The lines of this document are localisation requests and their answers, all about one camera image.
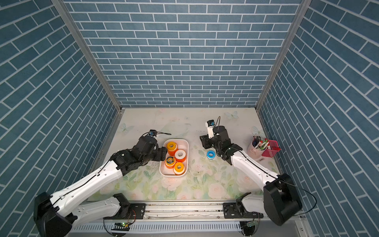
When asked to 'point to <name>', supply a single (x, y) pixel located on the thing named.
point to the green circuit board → (121, 226)
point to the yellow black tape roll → (170, 162)
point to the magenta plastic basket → (272, 147)
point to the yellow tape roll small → (171, 147)
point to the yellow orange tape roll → (179, 168)
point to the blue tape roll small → (210, 154)
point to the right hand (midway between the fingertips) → (203, 136)
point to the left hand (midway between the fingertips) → (165, 151)
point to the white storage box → (183, 144)
